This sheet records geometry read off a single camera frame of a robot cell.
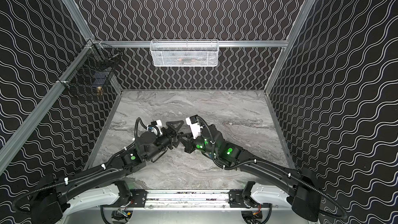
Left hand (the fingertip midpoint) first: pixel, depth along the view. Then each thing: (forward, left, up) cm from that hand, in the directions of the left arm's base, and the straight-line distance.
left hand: (187, 127), depth 67 cm
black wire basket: (+36, +63, +2) cm, 72 cm away
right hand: (-3, +5, -4) cm, 7 cm away
